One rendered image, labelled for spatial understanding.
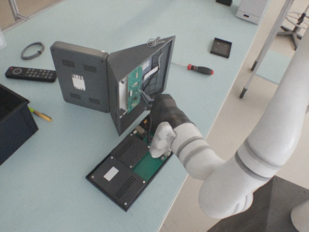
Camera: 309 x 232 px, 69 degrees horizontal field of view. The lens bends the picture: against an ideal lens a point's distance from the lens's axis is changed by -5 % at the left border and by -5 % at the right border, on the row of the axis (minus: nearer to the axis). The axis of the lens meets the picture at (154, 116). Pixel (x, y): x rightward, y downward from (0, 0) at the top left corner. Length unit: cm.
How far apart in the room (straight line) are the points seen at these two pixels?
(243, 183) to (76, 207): 38
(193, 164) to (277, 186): 49
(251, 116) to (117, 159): 182
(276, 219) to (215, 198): 46
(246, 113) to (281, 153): 193
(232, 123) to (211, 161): 170
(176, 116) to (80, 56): 27
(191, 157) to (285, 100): 21
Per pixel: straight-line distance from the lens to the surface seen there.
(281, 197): 90
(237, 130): 213
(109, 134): 68
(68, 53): 62
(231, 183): 41
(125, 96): 62
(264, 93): 261
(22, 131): 69
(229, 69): 97
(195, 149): 48
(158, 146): 50
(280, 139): 37
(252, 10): 132
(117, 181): 58
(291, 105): 38
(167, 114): 54
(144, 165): 62
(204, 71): 88
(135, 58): 58
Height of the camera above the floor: 156
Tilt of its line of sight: 51 degrees down
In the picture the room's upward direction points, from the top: 9 degrees clockwise
